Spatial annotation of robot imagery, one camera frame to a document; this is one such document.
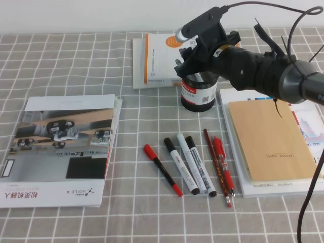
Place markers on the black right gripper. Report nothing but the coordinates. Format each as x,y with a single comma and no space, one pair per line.
200,58

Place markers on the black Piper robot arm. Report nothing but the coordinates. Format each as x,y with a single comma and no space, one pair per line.
274,73

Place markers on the black mesh pen holder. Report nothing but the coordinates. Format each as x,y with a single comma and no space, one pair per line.
199,96

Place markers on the red black fineliner pen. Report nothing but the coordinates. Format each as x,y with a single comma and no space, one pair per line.
152,156

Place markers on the red gel pen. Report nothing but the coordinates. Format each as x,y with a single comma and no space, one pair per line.
220,153

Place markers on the orange white robotics book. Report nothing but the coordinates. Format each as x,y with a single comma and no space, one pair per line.
160,53

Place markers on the white book under orange book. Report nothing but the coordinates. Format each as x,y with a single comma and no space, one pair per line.
138,68

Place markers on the long white marker white cap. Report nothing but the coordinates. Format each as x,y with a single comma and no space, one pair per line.
191,163

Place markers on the brochure stack underneath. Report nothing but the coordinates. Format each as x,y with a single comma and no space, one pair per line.
96,160

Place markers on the short white marker black cap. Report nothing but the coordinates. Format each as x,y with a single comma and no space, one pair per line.
188,179

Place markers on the tan kraft notebook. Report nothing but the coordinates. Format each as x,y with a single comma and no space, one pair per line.
273,145

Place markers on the large white catalogue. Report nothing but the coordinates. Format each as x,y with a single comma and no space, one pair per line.
311,126

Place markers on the dark red pencil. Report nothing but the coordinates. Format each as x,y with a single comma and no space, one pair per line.
217,169

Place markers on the Agilex robot brochure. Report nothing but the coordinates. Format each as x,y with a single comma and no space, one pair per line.
42,168

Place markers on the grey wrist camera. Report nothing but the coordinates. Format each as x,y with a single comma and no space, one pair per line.
200,24

